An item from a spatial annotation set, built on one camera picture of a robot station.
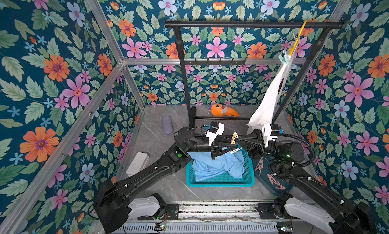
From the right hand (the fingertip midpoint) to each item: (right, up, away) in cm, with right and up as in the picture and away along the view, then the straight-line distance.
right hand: (239, 136), depth 53 cm
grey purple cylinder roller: (-40, +2, +54) cm, 67 cm away
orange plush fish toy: (-3, +13, +55) cm, 56 cm away
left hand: (-1, -4, +3) cm, 5 cm away
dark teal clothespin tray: (+27, -30, +28) cm, 49 cm away
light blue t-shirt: (-12, -21, +30) cm, 39 cm away
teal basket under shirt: (+10, -26, +27) cm, 39 cm away
